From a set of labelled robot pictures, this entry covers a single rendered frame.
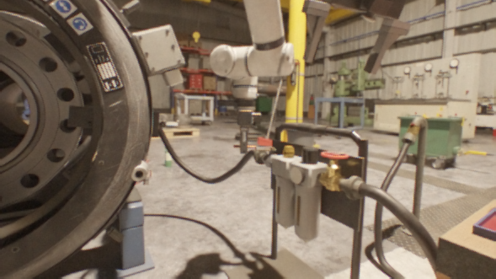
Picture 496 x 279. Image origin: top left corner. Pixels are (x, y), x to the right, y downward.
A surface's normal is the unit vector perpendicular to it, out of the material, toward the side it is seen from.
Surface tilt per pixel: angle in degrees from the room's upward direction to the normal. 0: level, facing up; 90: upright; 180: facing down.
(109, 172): 90
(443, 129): 90
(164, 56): 90
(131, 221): 90
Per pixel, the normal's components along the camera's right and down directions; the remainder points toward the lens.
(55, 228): 0.53, 0.07
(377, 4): 0.01, 0.76
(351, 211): -0.85, 0.02
